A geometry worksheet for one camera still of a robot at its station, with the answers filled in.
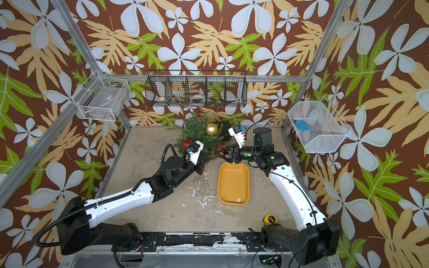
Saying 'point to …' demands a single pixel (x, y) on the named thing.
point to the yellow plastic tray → (233, 185)
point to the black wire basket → (196, 89)
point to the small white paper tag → (238, 200)
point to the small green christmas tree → (194, 129)
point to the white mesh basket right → (327, 130)
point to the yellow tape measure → (270, 219)
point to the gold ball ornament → (211, 129)
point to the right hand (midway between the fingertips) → (220, 152)
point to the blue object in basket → (302, 125)
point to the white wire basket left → (103, 99)
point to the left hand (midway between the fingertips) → (207, 148)
